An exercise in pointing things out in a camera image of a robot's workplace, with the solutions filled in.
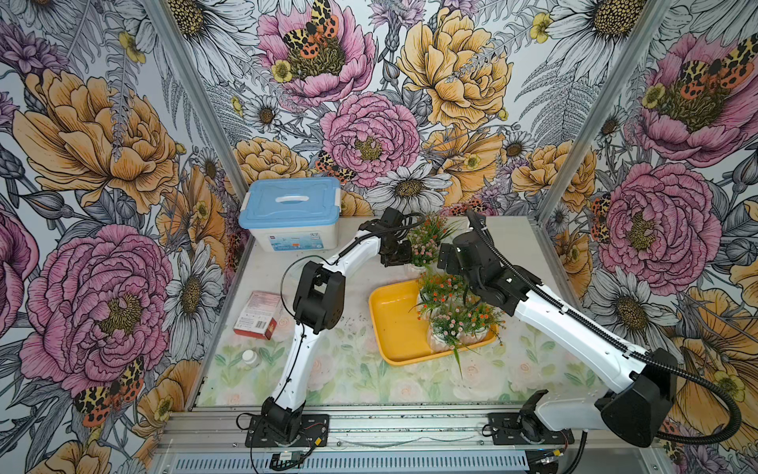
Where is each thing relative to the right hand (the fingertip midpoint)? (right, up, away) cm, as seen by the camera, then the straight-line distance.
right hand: (458, 255), depth 79 cm
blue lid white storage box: (-50, +13, +21) cm, 56 cm away
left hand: (-12, -4, +20) cm, 24 cm away
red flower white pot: (-3, +9, +23) cm, 25 cm away
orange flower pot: (-5, -10, +3) cm, 11 cm away
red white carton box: (-57, -19, +11) cm, 61 cm away
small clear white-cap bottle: (-56, -28, +3) cm, 62 cm away
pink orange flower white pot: (0, -18, -3) cm, 18 cm away
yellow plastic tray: (-14, -23, +12) cm, 30 cm away
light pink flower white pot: (-7, +2, +13) cm, 15 cm away
